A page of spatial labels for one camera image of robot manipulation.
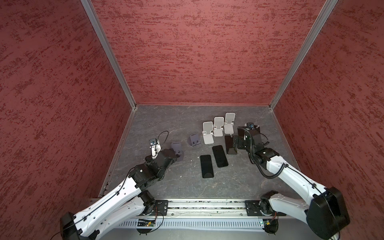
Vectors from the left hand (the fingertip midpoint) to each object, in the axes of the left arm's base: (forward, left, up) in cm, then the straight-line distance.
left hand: (164, 154), depth 77 cm
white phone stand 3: (+29, -40, -12) cm, 51 cm away
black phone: (0, -23, -16) cm, 28 cm away
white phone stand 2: (+28, -32, -7) cm, 43 cm away
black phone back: (+6, -32, -15) cm, 36 cm away
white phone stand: (+21, -25, -9) cm, 33 cm away
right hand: (+11, -42, -1) cm, 44 cm away
